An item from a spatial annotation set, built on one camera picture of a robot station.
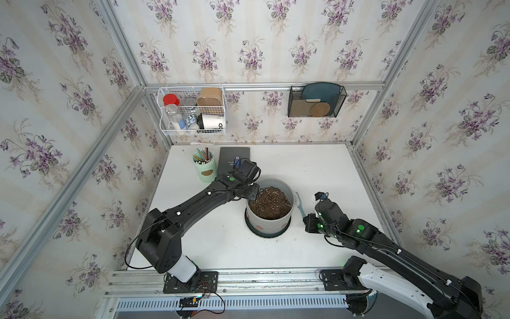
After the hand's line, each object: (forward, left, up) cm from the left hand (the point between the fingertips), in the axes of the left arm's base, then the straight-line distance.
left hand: (256, 193), depth 83 cm
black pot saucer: (-14, -4, -10) cm, 18 cm away
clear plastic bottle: (+32, +38, +17) cm, 52 cm away
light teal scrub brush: (-5, -18, -2) cm, 19 cm away
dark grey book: (+32, +16, -12) cm, 38 cm away
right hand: (-11, -19, -2) cm, 22 cm away
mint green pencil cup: (+15, +24, -1) cm, 28 cm away
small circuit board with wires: (-36, +25, -16) cm, 47 cm away
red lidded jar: (+39, +41, +20) cm, 60 cm away
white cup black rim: (+31, +22, +13) cm, 41 cm away
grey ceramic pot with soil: (-7, -6, -4) cm, 10 cm away
